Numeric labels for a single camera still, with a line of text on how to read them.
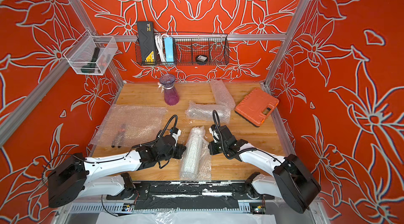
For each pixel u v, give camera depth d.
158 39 0.87
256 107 0.98
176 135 0.74
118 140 0.88
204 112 0.92
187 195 0.73
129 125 0.95
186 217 0.67
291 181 0.41
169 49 0.90
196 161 0.77
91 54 0.91
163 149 0.62
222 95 0.98
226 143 0.66
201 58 0.95
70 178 0.41
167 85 0.93
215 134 0.73
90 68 0.79
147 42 0.88
